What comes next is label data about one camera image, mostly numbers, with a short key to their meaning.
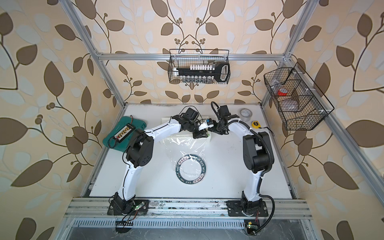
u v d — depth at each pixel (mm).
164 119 1019
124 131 963
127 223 737
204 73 852
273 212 692
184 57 912
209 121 825
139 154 561
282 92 808
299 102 744
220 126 721
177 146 934
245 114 1125
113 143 929
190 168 869
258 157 511
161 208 753
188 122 766
